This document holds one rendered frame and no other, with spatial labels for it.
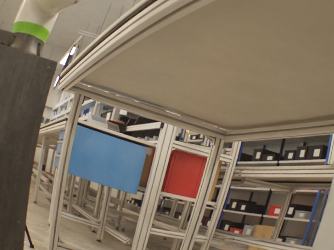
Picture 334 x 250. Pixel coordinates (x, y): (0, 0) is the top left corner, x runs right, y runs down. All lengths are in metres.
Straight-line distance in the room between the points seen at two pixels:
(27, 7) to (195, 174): 2.57
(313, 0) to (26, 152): 0.70
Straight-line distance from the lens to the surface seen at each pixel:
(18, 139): 1.00
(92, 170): 3.17
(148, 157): 4.01
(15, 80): 1.01
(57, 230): 2.10
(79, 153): 3.15
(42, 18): 1.10
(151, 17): 0.97
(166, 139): 3.25
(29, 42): 1.09
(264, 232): 5.78
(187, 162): 3.43
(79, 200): 5.35
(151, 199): 3.22
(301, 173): 2.82
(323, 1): 0.81
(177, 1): 0.85
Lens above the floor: 0.58
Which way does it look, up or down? 10 degrees up
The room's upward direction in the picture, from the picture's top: 14 degrees clockwise
